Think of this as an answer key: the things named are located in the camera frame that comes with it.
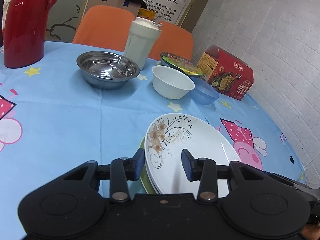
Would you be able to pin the blue cartoon tablecloth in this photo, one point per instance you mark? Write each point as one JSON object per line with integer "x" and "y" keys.
{"x": 66, "y": 122}

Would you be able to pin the light green plate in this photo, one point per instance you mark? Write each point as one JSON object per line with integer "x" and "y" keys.
{"x": 145, "y": 182}

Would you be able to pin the blue translucent plastic bowl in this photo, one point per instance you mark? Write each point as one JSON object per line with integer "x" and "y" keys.
{"x": 203, "y": 93}

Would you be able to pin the yellow snack bag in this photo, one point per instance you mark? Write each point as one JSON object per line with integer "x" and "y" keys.
{"x": 147, "y": 14}

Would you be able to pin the white travel tumbler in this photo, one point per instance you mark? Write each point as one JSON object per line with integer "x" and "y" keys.
{"x": 142, "y": 36}

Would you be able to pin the red thermos jug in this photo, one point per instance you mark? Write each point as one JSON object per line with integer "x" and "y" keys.
{"x": 24, "y": 32}

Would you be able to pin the white floral plate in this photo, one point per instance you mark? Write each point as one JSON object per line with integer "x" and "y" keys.
{"x": 164, "y": 141}

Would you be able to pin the left orange chair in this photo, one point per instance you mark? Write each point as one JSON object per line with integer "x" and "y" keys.
{"x": 104, "y": 27}

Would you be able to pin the right orange chair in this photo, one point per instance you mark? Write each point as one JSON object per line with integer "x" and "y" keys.
{"x": 173, "y": 39}

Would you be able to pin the brown paper bag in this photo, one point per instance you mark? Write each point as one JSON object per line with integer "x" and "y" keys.
{"x": 122, "y": 4}

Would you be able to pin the white plate with grey rim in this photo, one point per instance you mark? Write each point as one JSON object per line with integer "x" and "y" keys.
{"x": 150, "y": 179}

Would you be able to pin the green instant noodle cup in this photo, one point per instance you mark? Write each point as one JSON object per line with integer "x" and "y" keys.
{"x": 181, "y": 64}

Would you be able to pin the orange chair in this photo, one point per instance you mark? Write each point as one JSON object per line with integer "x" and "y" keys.
{"x": 173, "y": 39}
{"x": 104, "y": 27}

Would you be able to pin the stainless steel bowl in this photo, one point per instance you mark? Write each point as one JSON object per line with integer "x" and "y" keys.
{"x": 106, "y": 70}

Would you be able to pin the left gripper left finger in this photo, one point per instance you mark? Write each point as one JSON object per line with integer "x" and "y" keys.
{"x": 76, "y": 201}

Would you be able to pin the white wall poster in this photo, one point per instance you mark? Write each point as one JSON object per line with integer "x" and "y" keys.
{"x": 172, "y": 11}

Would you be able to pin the red cracker box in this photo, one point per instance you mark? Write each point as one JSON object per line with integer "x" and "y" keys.
{"x": 226, "y": 73}

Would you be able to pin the white ceramic bowl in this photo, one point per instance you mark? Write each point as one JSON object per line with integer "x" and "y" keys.
{"x": 171, "y": 83}

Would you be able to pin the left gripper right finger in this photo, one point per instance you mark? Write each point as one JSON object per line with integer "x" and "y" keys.
{"x": 243, "y": 202}

